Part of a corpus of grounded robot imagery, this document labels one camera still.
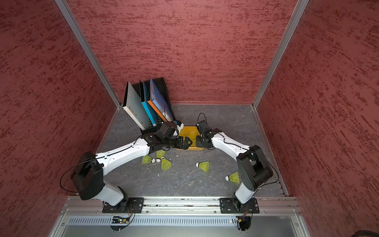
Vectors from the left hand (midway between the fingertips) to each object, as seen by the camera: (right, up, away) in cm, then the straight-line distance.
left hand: (185, 144), depth 82 cm
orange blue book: (-18, +27, +1) cm, 33 cm away
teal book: (-22, +21, +2) cm, 31 cm away
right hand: (+9, -2, +8) cm, 13 cm away
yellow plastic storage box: (+3, +6, +15) cm, 16 cm away
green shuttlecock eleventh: (+28, -18, -2) cm, 33 cm away
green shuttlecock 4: (+12, -13, +2) cm, 18 cm away
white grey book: (-34, +24, +11) cm, 43 cm away
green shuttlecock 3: (-12, -13, +5) cm, 19 cm away
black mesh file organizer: (-18, +39, +17) cm, 46 cm away
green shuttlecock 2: (-16, -8, +7) cm, 19 cm away
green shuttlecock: (-23, -9, +3) cm, 25 cm away
